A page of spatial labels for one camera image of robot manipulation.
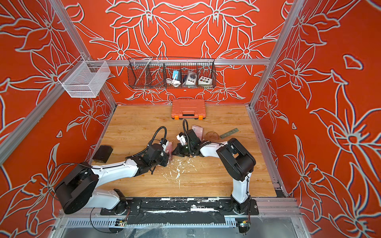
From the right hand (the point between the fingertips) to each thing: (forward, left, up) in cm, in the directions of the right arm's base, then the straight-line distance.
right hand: (168, 154), depth 86 cm
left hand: (+1, 0, -2) cm, 2 cm away
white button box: (+41, -22, +23) cm, 52 cm away
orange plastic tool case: (+38, -11, 0) cm, 40 cm away
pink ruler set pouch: (+4, 0, -2) cm, 4 cm away
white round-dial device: (+39, -13, +26) cm, 48 cm away
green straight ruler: (+20, -40, -7) cm, 45 cm away
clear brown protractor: (+18, -28, -6) cm, 34 cm away
